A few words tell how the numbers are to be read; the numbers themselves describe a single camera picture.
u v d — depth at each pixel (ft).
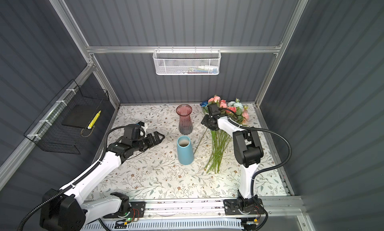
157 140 2.39
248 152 1.75
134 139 2.10
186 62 4.06
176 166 2.91
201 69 2.99
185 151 2.46
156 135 2.41
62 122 2.32
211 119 2.50
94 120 2.42
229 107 3.36
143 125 2.51
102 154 1.73
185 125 3.15
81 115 2.52
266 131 1.61
